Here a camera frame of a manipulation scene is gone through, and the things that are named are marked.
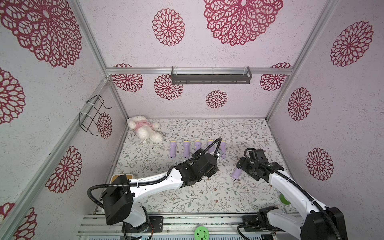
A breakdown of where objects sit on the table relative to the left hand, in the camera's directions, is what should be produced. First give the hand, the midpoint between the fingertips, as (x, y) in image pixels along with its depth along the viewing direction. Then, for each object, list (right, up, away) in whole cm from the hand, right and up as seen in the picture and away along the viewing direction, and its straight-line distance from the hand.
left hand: (206, 157), depth 79 cm
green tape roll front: (-4, -32, -11) cm, 34 cm away
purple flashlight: (-20, +2, +21) cm, 29 cm away
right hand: (+21, -5, +7) cm, 23 cm away
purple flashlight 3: (+13, +3, +21) cm, 25 cm away
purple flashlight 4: (+19, -11, +10) cm, 24 cm away
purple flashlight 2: (-11, +2, +21) cm, 24 cm away
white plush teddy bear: (-36, +15, +13) cm, 41 cm away
